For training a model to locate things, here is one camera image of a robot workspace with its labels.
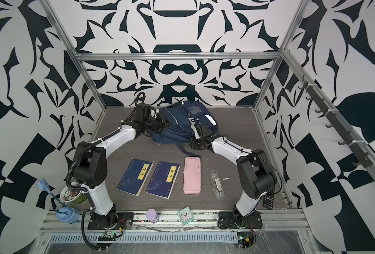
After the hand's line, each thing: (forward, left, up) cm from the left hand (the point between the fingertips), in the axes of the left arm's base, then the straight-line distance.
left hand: (172, 118), depth 88 cm
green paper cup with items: (-36, +43, -10) cm, 57 cm away
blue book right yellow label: (-26, +6, -20) cm, 33 cm away
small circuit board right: (-55, -32, -20) cm, 67 cm away
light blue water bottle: (-43, +46, -11) cm, 64 cm away
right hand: (-8, -11, -12) cm, 18 cm away
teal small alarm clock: (-45, -6, -18) cm, 48 cm away
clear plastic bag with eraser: (-31, -23, -19) cm, 43 cm away
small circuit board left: (-51, +30, -22) cm, 63 cm away
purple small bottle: (-45, +9, -11) cm, 47 cm away
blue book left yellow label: (-25, +21, -20) cm, 38 cm away
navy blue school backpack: (-4, -5, -7) cm, 9 cm away
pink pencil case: (-26, -10, -18) cm, 33 cm away
